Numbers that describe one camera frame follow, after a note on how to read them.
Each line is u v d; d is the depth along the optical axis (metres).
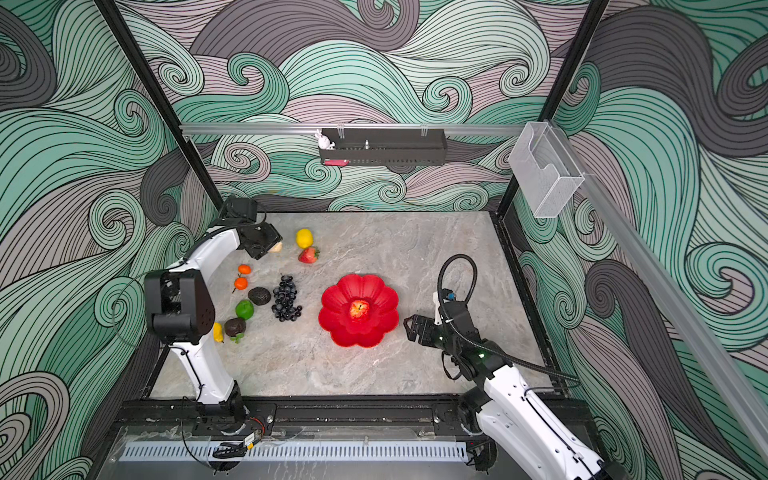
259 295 0.92
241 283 0.97
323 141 0.85
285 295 0.92
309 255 1.04
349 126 0.94
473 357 0.56
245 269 1.01
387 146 0.95
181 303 0.51
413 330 0.70
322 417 0.74
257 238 0.85
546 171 0.77
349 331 0.88
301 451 0.70
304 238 1.09
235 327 0.85
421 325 0.71
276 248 0.92
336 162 0.90
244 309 0.90
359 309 0.87
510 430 0.56
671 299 0.52
